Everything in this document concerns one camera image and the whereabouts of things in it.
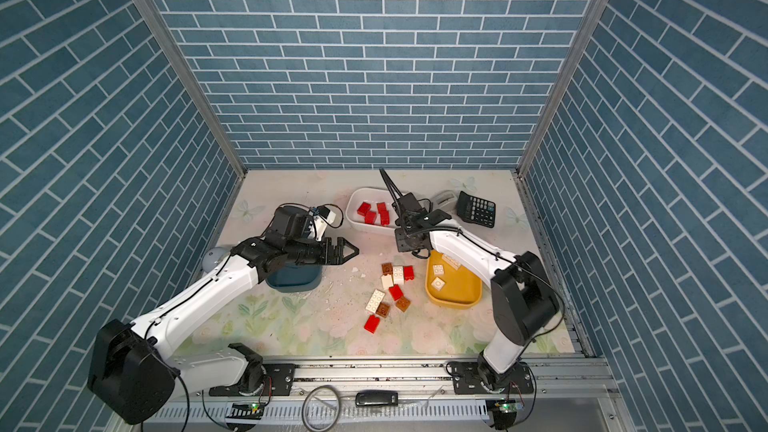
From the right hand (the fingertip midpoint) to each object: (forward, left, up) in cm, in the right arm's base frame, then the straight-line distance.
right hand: (404, 237), depth 90 cm
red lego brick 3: (-7, -2, -9) cm, 12 cm away
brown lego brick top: (-6, +5, -10) cm, 12 cm away
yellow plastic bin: (-10, -18, -12) cm, 24 cm away
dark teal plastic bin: (-13, +31, -5) cm, 34 cm away
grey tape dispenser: (+22, -13, -7) cm, 26 cm away
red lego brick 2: (+14, +13, -9) cm, 21 cm away
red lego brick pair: (+15, +8, -8) cm, 18 cm away
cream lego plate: (-5, -11, -9) cm, 15 cm away
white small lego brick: (-11, +5, -9) cm, 15 cm away
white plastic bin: (+17, +13, -9) cm, 23 cm away
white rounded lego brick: (-8, +1, -9) cm, 12 cm away
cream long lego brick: (-2, -15, -9) cm, 18 cm away
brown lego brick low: (-19, +5, -10) cm, 22 cm away
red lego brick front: (-23, +7, -10) cm, 26 cm away
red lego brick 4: (-13, +2, -10) cm, 17 cm away
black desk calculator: (+18, -25, -8) cm, 32 cm away
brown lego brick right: (-17, -1, -9) cm, 19 cm away
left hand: (-11, +14, +8) cm, 19 cm away
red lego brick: (+16, +16, -8) cm, 24 cm away
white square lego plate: (-10, -11, -9) cm, 17 cm away
